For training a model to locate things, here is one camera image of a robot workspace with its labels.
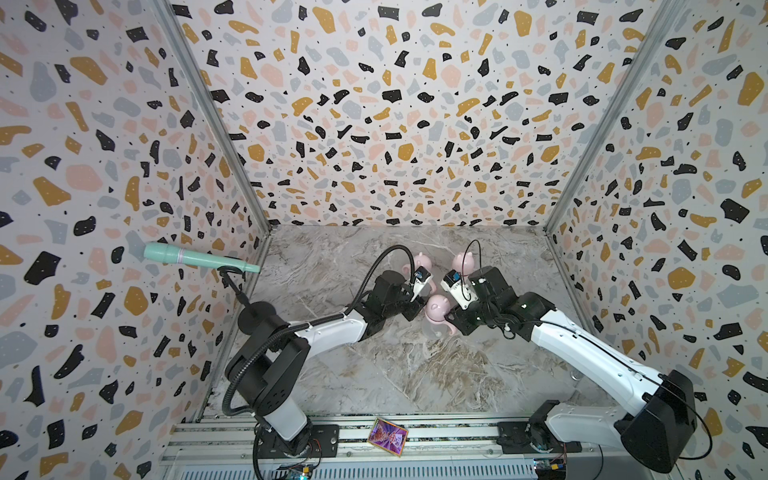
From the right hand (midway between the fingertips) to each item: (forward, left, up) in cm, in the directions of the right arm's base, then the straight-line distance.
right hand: (454, 313), depth 79 cm
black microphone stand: (+6, +60, -12) cm, 61 cm away
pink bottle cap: (+1, +5, +2) cm, 5 cm away
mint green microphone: (+2, +65, +21) cm, 69 cm away
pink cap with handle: (+15, -5, +3) cm, 16 cm away
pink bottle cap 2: (+16, +9, +2) cm, 19 cm away
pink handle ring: (-3, +2, 0) cm, 3 cm away
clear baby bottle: (+1, +4, -13) cm, 14 cm away
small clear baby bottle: (+1, +6, +9) cm, 11 cm away
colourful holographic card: (-26, +17, -14) cm, 34 cm away
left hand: (+8, +6, -2) cm, 10 cm away
